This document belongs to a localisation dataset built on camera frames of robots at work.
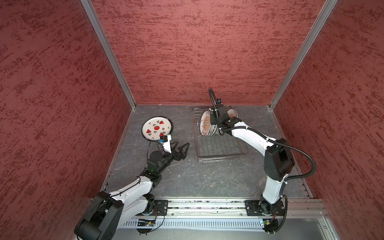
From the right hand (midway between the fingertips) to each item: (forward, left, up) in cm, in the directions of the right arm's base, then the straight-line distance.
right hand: (214, 117), depth 91 cm
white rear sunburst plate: (+6, -13, -3) cm, 15 cm away
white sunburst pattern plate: (0, +5, -11) cm, 12 cm away
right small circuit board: (-55, -23, -19) cm, 62 cm away
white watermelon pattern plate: (+5, +42, -15) cm, 45 cm away
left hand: (-18, +19, -2) cm, 26 cm away
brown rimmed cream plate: (+5, +43, -15) cm, 46 cm away
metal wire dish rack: (-13, -3, -16) cm, 21 cm away
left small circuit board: (-51, +40, -20) cm, 68 cm away
